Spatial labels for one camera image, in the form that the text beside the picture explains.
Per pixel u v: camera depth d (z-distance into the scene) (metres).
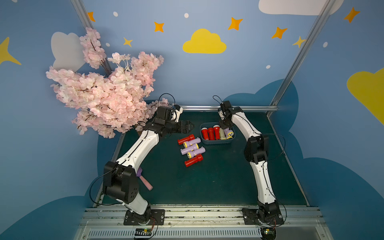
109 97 0.56
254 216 0.74
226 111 0.80
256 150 0.64
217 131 1.05
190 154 0.94
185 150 0.96
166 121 0.68
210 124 1.07
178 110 0.75
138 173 0.87
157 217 0.74
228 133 0.99
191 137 1.04
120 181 0.44
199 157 0.93
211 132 1.07
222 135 1.04
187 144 0.99
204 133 1.07
